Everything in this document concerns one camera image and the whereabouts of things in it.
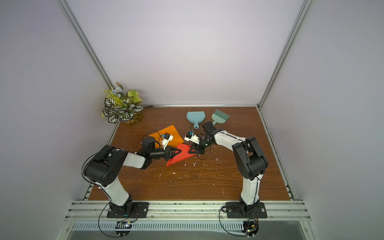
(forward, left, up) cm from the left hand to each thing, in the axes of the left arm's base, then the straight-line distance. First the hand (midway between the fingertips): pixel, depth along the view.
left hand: (181, 152), depth 86 cm
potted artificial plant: (+23, +38, +15) cm, 47 cm away
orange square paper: (+14, +5, -8) cm, 16 cm away
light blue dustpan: (+34, -8, -8) cm, 36 cm away
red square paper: (-1, -1, -3) cm, 3 cm away
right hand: (+4, -5, -1) cm, 7 cm away
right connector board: (-34, -36, -9) cm, 50 cm away
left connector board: (-34, +27, -11) cm, 45 cm away
